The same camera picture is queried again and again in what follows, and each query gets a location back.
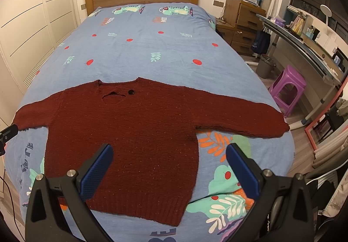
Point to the white desk lamp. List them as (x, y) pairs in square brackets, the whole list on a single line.
[(327, 12)]

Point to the dark red knit sweater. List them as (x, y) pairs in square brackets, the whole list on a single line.
[(151, 127)]

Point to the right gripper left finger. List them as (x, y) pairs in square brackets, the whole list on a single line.
[(45, 220)]

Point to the dark blue hanging bag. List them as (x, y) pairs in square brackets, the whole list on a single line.
[(261, 42)]

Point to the wooden drawer chest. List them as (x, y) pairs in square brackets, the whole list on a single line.
[(239, 25)]

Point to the blue patterned bed cover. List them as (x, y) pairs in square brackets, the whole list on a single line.
[(119, 45)]

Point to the purple plastic stool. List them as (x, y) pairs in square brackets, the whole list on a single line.
[(287, 89)]

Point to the grey waste bin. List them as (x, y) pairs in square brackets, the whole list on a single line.
[(265, 66)]

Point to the white wardrobe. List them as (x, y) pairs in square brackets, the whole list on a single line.
[(30, 31)]

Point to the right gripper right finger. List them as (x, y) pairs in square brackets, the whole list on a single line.
[(282, 209)]

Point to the grey study desk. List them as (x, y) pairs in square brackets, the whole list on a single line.
[(310, 56)]

